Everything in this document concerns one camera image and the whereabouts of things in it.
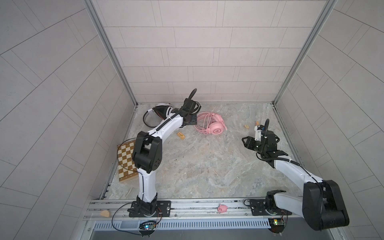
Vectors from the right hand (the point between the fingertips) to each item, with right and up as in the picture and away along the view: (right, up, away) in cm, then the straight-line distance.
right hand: (244, 139), depth 88 cm
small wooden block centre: (-40, +2, +9) cm, 41 cm away
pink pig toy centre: (-16, -30, -18) cm, 38 cm away
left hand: (-30, +13, +6) cm, 33 cm away
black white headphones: (-61, +13, +20) cm, 66 cm away
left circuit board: (-49, -35, -24) cm, 65 cm away
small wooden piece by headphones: (+13, +9, +14) cm, 21 cm away
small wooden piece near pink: (+6, +7, +14) cm, 17 cm away
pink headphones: (-20, +9, +9) cm, 24 cm away
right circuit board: (+9, -37, -20) cm, 43 cm away
